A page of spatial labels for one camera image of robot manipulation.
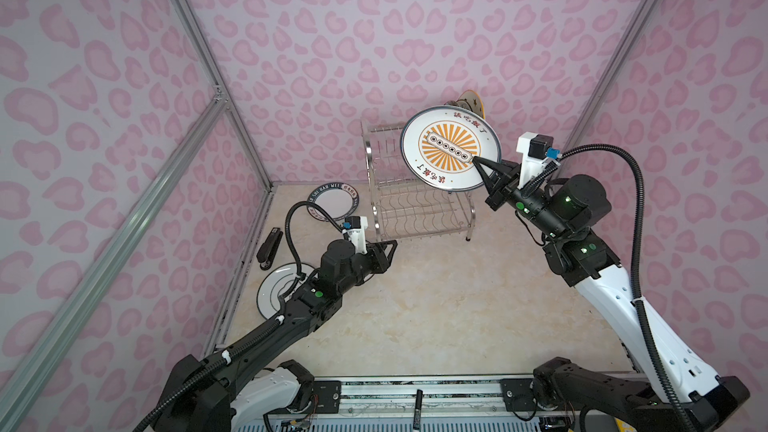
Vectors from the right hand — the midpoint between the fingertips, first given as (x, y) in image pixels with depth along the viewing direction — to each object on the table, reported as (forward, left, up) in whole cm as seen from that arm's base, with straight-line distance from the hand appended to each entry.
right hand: (478, 157), depth 57 cm
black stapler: (+7, +59, -46) cm, 75 cm away
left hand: (-2, +16, -25) cm, 30 cm away
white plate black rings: (-4, +54, -47) cm, 72 cm away
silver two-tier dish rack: (+25, +15, -44) cm, 52 cm away
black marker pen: (-36, +10, -48) cm, 61 cm away
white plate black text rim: (+30, +40, -47) cm, 69 cm away
